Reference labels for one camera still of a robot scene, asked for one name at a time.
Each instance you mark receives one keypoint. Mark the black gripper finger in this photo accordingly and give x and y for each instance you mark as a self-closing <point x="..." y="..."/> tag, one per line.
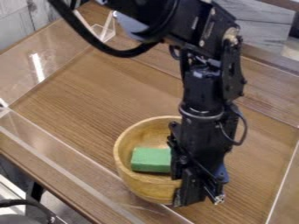
<point x="190" y="192"/>

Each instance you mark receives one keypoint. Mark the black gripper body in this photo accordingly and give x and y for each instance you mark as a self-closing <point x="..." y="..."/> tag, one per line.
<point x="201" y="141"/>

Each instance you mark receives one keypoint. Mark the brown wooden bowl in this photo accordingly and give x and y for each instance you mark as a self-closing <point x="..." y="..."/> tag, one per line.
<point x="154" y="187"/>

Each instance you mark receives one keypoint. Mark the green rectangular block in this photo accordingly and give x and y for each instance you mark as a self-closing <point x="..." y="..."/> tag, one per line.
<point x="151" y="160"/>

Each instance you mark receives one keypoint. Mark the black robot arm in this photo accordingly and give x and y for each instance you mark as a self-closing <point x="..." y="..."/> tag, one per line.
<point x="201" y="32"/>

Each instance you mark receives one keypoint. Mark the clear acrylic corner bracket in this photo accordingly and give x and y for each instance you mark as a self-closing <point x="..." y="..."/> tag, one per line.
<point x="103" y="32"/>

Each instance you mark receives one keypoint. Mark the clear acrylic tray wall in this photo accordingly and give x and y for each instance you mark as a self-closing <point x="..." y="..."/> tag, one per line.
<point x="86" y="185"/>

